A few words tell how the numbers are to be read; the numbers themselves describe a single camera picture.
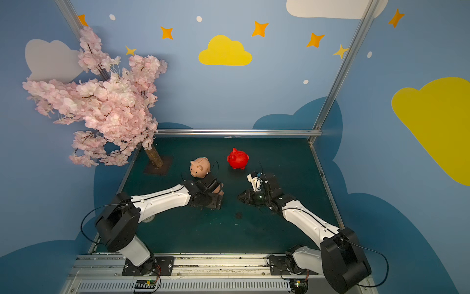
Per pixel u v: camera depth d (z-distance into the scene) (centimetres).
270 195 65
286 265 74
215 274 74
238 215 90
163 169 107
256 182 75
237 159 102
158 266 73
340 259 41
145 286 73
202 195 65
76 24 72
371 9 69
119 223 45
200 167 96
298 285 73
